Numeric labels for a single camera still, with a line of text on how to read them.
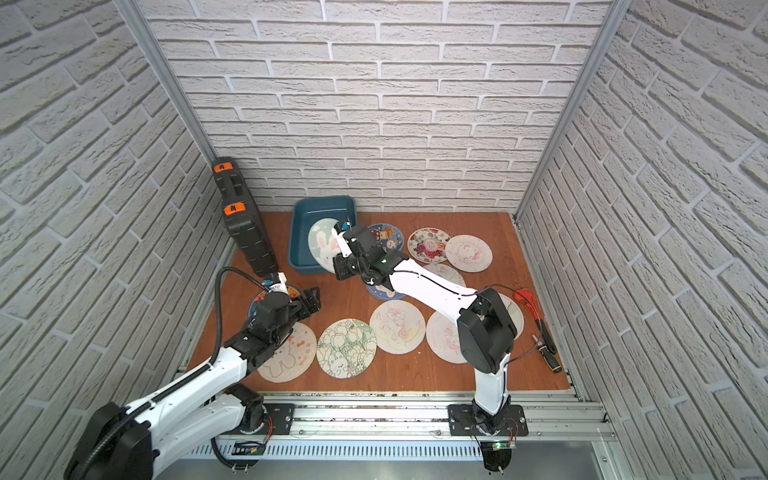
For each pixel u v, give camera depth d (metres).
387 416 0.76
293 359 0.83
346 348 0.85
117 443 0.39
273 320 0.63
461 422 0.74
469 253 1.07
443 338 0.88
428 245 1.10
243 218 0.81
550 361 0.83
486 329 0.47
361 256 0.63
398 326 0.90
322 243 0.83
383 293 0.97
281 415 0.74
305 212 1.18
